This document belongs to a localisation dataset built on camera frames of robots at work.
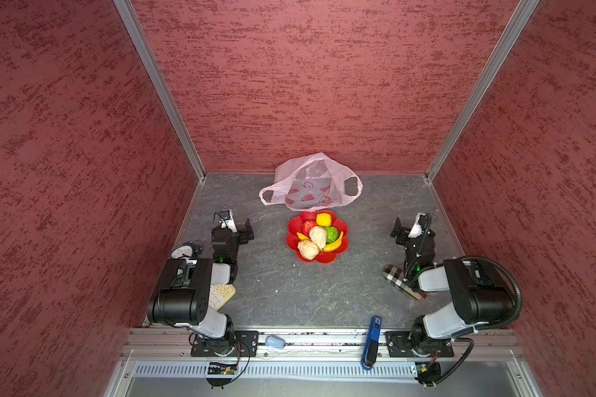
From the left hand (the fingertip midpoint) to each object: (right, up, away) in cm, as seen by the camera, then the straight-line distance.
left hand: (238, 224), depth 94 cm
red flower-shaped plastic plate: (+22, -1, +7) cm, 23 cm away
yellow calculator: (-3, -22, -12) cm, 25 cm away
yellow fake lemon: (+34, +2, +4) cm, 34 cm away
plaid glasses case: (+58, -17, -9) cm, 61 cm away
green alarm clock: (-18, -9, -4) cm, 21 cm away
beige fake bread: (+31, -4, -5) cm, 32 cm away
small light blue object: (+17, -34, -20) cm, 43 cm away
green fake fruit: (+36, -4, -1) cm, 37 cm away
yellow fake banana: (+35, -8, -3) cm, 36 cm away
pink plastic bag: (+29, +18, +24) cm, 42 cm away
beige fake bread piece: (+27, -8, -6) cm, 29 cm away
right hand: (+65, +1, -2) cm, 65 cm away
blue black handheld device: (+46, -35, -22) cm, 62 cm away
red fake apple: (+27, 0, +2) cm, 27 cm away
